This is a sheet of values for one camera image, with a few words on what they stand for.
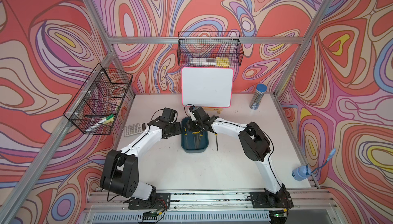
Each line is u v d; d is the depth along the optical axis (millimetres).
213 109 1046
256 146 550
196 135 957
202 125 765
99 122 705
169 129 725
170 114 699
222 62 822
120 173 428
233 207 726
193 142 933
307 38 865
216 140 945
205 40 883
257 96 1009
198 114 772
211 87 982
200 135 959
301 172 752
